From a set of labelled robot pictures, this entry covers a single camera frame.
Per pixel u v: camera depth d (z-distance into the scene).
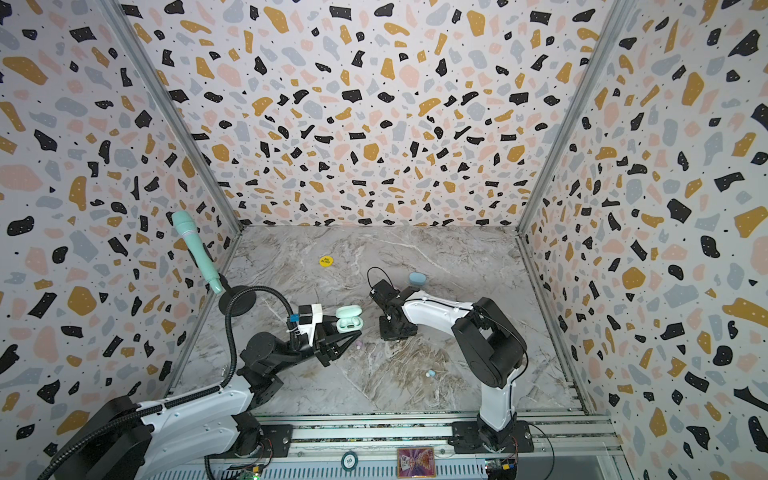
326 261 1.10
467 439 0.74
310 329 0.62
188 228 0.76
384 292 0.75
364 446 0.73
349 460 0.72
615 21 0.73
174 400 0.48
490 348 0.49
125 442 0.40
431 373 0.85
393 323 0.78
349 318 0.67
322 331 0.66
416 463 0.70
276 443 0.73
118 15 0.69
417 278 1.08
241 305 0.97
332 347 0.63
